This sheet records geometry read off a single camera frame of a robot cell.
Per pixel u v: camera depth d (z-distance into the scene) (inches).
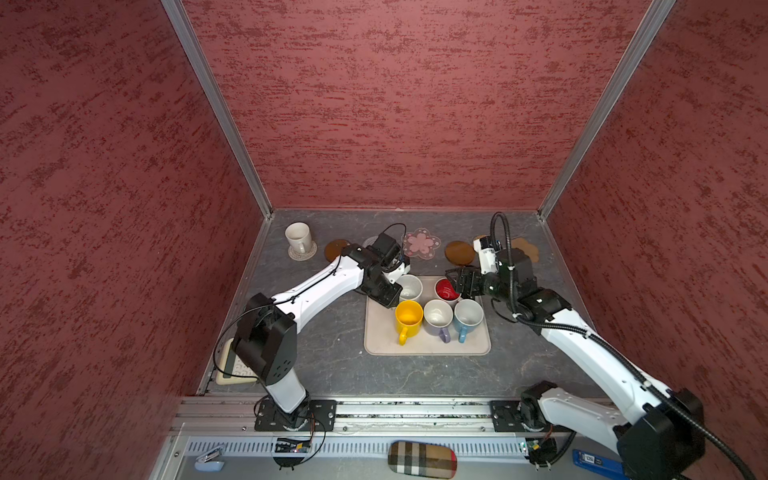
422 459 25.8
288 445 28.6
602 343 18.5
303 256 41.8
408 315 35.5
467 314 34.6
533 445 28.2
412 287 36.3
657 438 14.7
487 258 27.5
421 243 43.4
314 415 29.0
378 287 27.8
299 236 40.0
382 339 34.7
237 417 29.7
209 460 26.3
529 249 43.7
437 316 35.3
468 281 26.8
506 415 29.1
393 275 29.5
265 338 17.6
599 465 25.4
